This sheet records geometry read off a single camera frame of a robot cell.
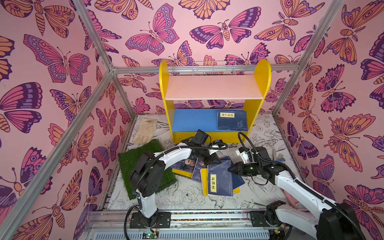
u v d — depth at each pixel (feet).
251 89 2.53
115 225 2.41
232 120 3.10
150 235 2.37
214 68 3.02
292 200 1.71
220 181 2.56
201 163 2.80
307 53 2.80
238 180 2.79
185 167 2.87
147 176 1.55
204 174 2.72
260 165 2.09
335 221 1.30
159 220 2.39
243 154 2.50
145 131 3.60
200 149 2.34
